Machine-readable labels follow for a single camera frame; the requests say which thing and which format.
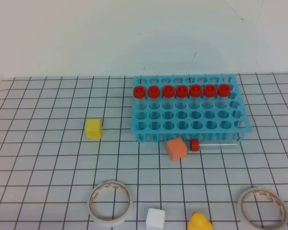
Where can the red-capped clear tube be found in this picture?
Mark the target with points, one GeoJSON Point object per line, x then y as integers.
{"type": "Point", "coordinates": [197, 145]}

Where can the red-capped tube in rack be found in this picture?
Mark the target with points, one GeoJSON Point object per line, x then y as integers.
{"type": "Point", "coordinates": [154, 94]}
{"type": "Point", "coordinates": [210, 91]}
{"type": "Point", "coordinates": [223, 92]}
{"type": "Point", "coordinates": [195, 95]}
{"type": "Point", "coordinates": [168, 93]}
{"type": "Point", "coordinates": [182, 92]}
{"type": "Point", "coordinates": [139, 93]}

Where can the blue test tube rack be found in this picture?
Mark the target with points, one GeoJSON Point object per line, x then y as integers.
{"type": "Point", "coordinates": [152, 122]}

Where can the white grid-pattern cloth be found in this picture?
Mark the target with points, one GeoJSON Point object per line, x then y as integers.
{"type": "Point", "coordinates": [48, 167]}

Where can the orange foam cube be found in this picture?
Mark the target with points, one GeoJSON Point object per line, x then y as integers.
{"type": "Point", "coordinates": [176, 149]}

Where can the yellow foam cube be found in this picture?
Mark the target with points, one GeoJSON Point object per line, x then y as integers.
{"type": "Point", "coordinates": [93, 128]}

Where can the left white tape roll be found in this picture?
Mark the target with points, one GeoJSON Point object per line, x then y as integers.
{"type": "Point", "coordinates": [100, 189]}

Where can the white tape roll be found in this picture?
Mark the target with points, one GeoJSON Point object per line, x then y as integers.
{"type": "Point", "coordinates": [100, 189]}
{"type": "Point", "coordinates": [260, 191]}

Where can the white foam cube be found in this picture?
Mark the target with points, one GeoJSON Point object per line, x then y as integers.
{"type": "Point", "coordinates": [155, 219]}

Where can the yellow rubber duck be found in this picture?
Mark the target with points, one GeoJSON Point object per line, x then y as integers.
{"type": "Point", "coordinates": [198, 221]}

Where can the right white tape roll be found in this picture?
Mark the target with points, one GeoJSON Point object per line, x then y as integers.
{"type": "Point", "coordinates": [260, 191]}

